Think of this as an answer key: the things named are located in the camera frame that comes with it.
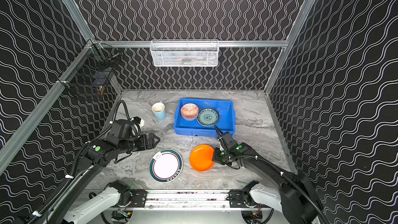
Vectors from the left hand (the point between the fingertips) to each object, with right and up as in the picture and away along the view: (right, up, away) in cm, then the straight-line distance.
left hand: (152, 139), depth 72 cm
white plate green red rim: (+4, -17, +12) cm, 21 cm away
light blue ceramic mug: (-3, +13, +25) cm, 29 cm away
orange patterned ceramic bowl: (+15, +13, +31) cm, 37 cm away
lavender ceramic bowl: (+15, +7, +25) cm, 30 cm away
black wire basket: (-45, +40, +26) cm, 65 cm away
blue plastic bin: (+12, +2, +25) cm, 28 cm away
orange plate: (+23, -14, +16) cm, 31 cm away
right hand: (+29, -13, +11) cm, 34 cm away
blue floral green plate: (+27, +8, +31) cm, 42 cm away
